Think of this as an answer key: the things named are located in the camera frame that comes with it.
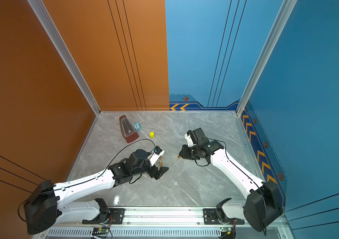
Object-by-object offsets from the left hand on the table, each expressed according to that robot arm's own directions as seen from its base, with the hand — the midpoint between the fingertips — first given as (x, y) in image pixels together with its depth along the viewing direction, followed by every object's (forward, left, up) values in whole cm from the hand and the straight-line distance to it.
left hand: (163, 160), depth 79 cm
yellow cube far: (+25, +10, -10) cm, 29 cm away
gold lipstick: (+2, -8, +1) cm, 8 cm away
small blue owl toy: (+33, +23, -11) cm, 41 cm away
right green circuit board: (-29, -32, -15) cm, 46 cm away
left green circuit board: (-30, +30, -15) cm, 44 cm away
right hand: (+3, -9, +2) cm, 10 cm away
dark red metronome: (+22, +25, -5) cm, 34 cm away
